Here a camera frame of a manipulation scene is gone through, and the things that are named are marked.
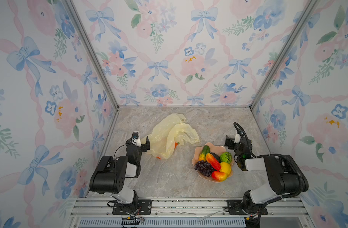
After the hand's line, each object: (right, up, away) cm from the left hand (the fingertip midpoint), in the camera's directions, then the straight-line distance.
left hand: (141, 136), depth 91 cm
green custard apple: (+52, -11, -10) cm, 54 cm away
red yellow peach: (+45, -19, -16) cm, 52 cm away
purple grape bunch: (+39, -16, -12) cm, 44 cm away
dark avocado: (+48, -12, -4) cm, 49 cm away
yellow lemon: (+50, -16, -13) cm, 54 cm away
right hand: (+62, 0, +2) cm, 62 cm away
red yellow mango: (+44, -13, -11) cm, 47 cm away
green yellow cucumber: (+41, -8, -4) cm, 42 cm away
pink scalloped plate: (+47, -8, 0) cm, 48 cm away
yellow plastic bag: (+18, +2, +4) cm, 18 cm away
